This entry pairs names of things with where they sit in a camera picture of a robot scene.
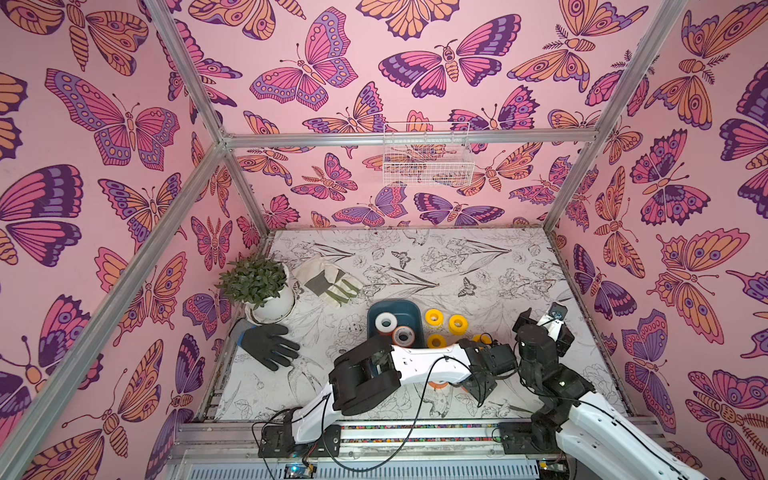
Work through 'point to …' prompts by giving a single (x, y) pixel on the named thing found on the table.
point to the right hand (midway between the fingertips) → (538, 317)
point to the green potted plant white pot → (262, 284)
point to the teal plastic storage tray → (407, 312)
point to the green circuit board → (300, 471)
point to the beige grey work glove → (330, 283)
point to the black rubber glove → (264, 343)
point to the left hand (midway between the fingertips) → (479, 384)
